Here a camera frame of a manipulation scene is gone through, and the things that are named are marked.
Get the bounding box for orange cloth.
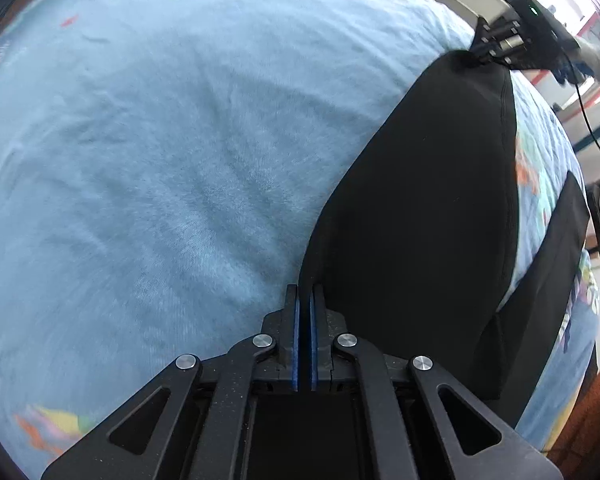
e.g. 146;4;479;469
548;372;600;479

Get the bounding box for blue patterned bed sheet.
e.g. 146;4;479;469
0;0;597;479

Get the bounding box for black pants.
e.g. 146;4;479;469
299;50;588;425

